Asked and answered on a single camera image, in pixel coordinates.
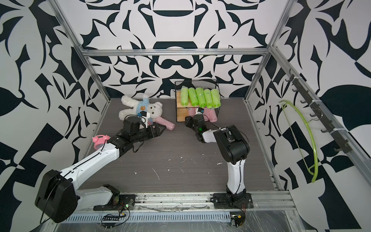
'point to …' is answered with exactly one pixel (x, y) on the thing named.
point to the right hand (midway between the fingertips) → (187, 115)
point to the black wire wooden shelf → (181, 111)
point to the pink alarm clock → (100, 140)
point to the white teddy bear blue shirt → (154, 109)
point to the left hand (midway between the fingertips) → (161, 125)
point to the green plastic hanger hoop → (316, 172)
